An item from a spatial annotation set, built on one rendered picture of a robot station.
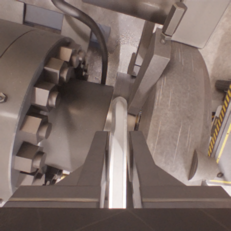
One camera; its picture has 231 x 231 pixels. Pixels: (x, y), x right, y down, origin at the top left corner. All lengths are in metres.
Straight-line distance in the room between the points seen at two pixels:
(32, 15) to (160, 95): 0.86
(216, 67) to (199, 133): 1.06
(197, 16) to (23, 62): 0.37
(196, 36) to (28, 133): 0.40
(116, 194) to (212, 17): 0.35
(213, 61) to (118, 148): 1.21
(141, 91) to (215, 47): 1.02
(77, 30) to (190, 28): 0.66
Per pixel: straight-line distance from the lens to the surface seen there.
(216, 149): 1.14
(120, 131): 0.15
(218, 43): 1.34
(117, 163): 0.17
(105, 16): 1.21
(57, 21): 1.00
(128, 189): 0.32
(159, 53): 0.29
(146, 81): 0.33
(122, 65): 1.17
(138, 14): 0.41
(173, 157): 0.28
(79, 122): 0.48
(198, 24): 0.40
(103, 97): 0.51
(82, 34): 0.95
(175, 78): 0.32
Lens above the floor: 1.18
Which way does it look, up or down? 71 degrees down
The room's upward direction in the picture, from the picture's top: 175 degrees counter-clockwise
